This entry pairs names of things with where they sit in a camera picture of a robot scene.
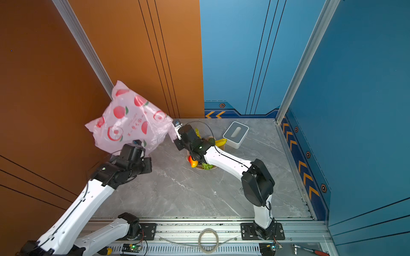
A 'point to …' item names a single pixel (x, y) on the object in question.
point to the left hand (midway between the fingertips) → (150, 158)
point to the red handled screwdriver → (317, 252)
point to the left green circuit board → (131, 248)
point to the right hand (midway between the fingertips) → (178, 130)
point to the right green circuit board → (267, 249)
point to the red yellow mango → (194, 163)
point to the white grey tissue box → (235, 134)
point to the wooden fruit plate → (199, 167)
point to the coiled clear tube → (208, 242)
